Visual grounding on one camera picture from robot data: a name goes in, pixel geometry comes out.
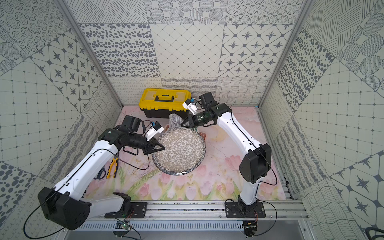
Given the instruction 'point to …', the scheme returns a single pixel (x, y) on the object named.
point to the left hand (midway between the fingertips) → (161, 143)
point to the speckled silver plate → (184, 150)
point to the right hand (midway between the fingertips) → (183, 127)
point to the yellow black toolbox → (161, 102)
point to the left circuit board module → (122, 228)
